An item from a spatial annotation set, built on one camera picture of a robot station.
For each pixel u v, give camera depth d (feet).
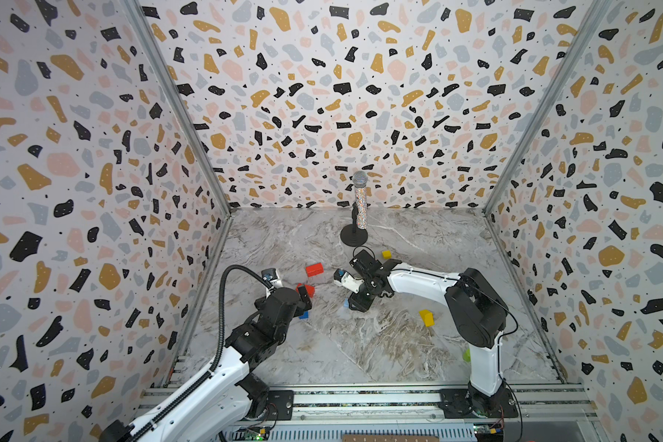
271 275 2.22
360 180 2.86
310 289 3.24
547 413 2.41
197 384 1.51
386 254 3.50
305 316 2.94
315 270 3.35
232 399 1.95
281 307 1.86
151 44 2.44
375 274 2.34
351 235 3.65
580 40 2.49
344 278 2.75
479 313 1.67
